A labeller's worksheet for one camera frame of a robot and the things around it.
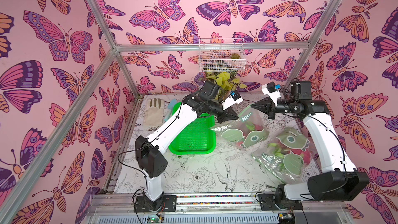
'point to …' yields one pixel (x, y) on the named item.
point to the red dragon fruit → (246, 128)
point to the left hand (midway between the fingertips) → (237, 116)
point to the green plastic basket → (198, 138)
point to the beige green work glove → (153, 114)
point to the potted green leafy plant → (225, 83)
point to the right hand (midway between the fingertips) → (255, 103)
